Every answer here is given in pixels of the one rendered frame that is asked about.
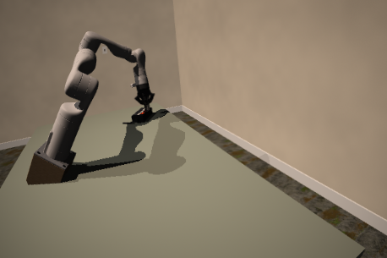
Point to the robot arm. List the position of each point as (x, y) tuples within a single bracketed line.
[(81, 86)]

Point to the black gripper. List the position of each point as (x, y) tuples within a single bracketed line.
[(144, 95)]

